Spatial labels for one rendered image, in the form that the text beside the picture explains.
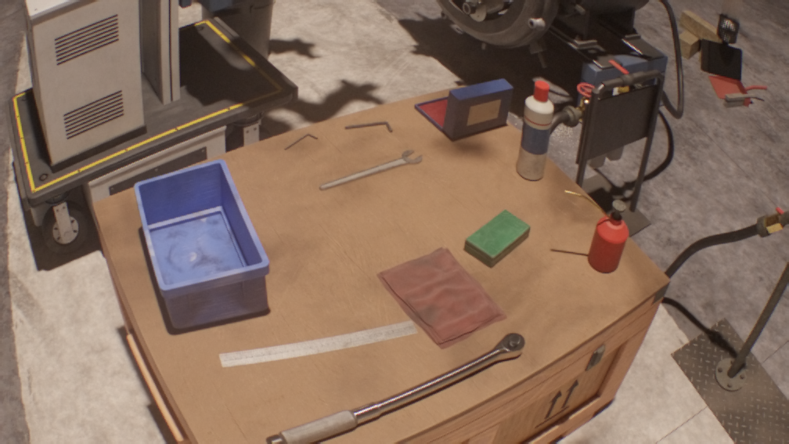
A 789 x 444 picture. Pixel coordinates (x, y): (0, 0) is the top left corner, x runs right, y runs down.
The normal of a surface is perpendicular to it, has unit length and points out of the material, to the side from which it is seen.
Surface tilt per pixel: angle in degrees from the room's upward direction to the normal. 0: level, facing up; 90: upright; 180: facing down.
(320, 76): 0
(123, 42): 90
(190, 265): 0
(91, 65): 90
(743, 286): 0
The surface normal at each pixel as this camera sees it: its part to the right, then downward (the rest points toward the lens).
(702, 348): 0.04, -0.77
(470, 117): 0.50, 0.65
